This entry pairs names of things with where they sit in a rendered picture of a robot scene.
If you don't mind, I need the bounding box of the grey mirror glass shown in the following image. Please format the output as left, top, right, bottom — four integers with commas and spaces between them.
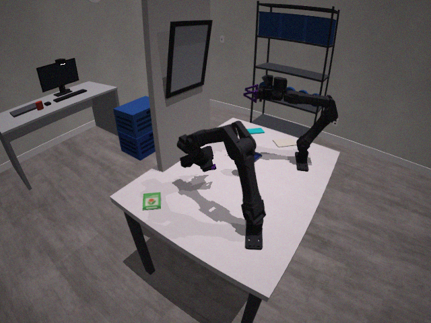
171, 25, 208, 92

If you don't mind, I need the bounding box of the black rectangular frame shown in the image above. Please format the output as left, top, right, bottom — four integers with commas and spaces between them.
166, 20, 213, 98

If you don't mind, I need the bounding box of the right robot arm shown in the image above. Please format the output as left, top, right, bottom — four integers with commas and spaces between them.
262, 75, 338, 172

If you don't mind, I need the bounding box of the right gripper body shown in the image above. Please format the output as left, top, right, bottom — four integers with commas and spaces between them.
257, 85, 272, 102

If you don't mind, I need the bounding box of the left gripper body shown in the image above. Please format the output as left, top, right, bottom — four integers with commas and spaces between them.
200, 146, 213, 172

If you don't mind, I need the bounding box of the teal flat rectangular block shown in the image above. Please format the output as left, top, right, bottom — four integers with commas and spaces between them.
247, 128, 265, 134

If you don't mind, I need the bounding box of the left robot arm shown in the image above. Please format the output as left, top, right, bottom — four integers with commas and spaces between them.
177, 120, 266, 250

